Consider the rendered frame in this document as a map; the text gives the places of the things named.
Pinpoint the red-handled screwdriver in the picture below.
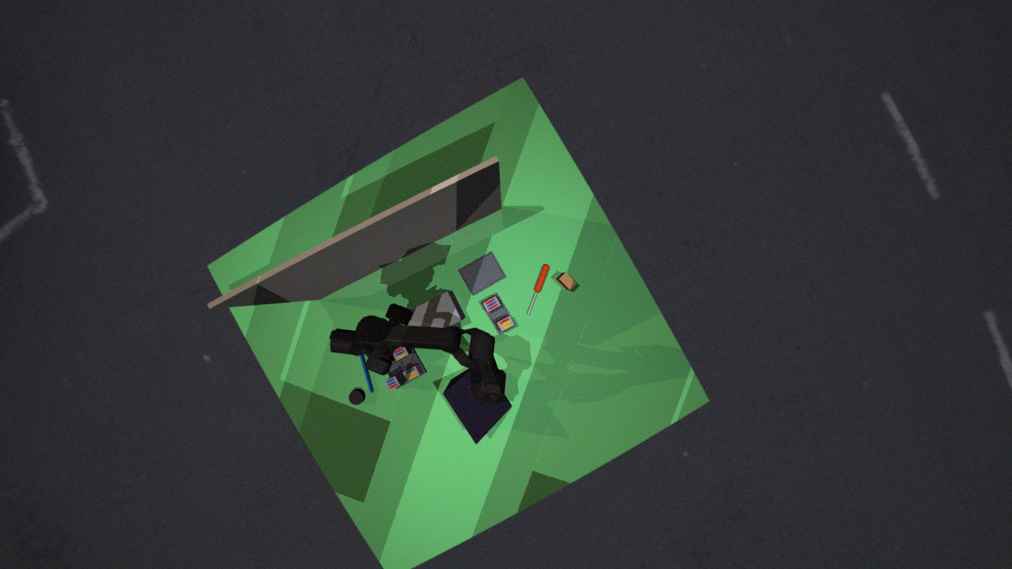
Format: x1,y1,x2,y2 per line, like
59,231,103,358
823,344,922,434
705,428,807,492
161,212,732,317
527,264,549,314

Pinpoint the blue cylindrical rod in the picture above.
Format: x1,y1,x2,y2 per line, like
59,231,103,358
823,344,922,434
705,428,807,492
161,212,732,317
360,354,373,393

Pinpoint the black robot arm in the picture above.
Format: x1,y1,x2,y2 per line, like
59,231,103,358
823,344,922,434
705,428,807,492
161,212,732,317
330,315,506,405

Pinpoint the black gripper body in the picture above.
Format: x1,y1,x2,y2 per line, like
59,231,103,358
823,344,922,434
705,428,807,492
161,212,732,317
365,303,413,375

